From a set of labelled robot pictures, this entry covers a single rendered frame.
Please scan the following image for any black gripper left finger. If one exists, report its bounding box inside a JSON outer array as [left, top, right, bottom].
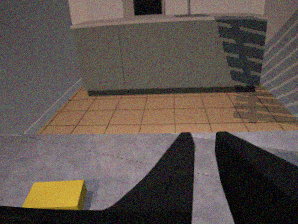
[[0, 132, 196, 224]]

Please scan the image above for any yellow rectangular block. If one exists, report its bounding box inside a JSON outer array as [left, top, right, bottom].
[[21, 180, 86, 210]]

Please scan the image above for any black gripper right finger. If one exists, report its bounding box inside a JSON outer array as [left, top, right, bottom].
[[214, 132, 298, 224]]

